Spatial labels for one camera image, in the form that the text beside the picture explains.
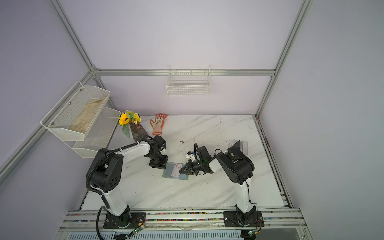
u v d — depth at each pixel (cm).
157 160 80
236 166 54
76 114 79
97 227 70
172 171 91
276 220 75
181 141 105
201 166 81
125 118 85
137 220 74
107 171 49
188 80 95
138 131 96
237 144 98
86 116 79
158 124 112
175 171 90
